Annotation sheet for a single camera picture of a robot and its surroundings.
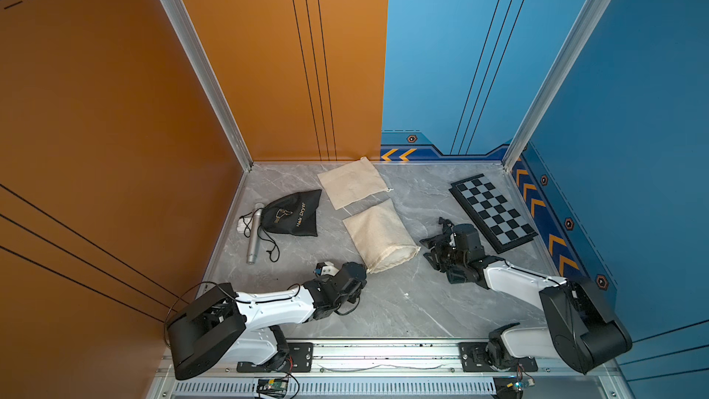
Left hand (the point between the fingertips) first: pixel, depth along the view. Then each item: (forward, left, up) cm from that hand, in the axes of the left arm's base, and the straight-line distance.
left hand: (372, 265), depth 85 cm
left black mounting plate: (-24, +20, -5) cm, 32 cm away
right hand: (+7, -16, 0) cm, 17 cm away
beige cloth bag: (+38, +8, -5) cm, 39 cm away
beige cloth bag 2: (+9, -3, +1) cm, 9 cm away
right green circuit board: (-30, -36, -6) cm, 47 cm away
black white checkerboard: (+20, -45, -3) cm, 50 cm away
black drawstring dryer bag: (+19, +27, +1) cm, 33 cm away
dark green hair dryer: (-1, -24, +19) cm, 30 cm away
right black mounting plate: (-24, -27, -4) cm, 36 cm away
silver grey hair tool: (+13, +41, -4) cm, 43 cm away
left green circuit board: (-30, +26, -8) cm, 41 cm away
